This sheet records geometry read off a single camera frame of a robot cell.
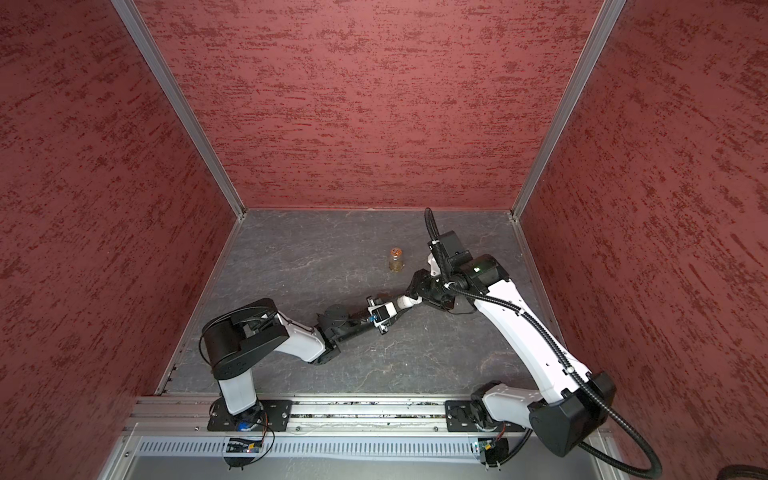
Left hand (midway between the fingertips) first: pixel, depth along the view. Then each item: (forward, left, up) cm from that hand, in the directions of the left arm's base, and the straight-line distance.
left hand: (406, 300), depth 78 cm
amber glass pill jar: (+21, +3, -12) cm, 24 cm away
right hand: (-4, -1, +6) cm, 7 cm away
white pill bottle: (-3, +1, +5) cm, 6 cm away
